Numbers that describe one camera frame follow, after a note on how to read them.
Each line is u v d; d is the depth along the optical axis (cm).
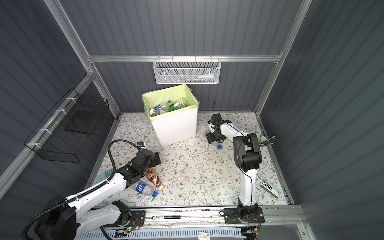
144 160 64
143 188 79
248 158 56
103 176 87
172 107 94
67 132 73
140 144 74
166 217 74
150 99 89
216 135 87
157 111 93
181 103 97
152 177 82
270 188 81
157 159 78
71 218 40
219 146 99
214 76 91
